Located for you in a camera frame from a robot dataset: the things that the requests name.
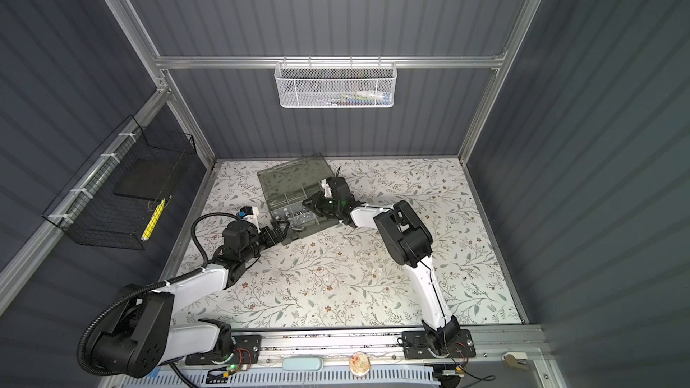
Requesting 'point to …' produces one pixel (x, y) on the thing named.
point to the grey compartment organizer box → (284, 189)
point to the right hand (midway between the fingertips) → (305, 203)
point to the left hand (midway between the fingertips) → (283, 228)
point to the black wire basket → (116, 200)
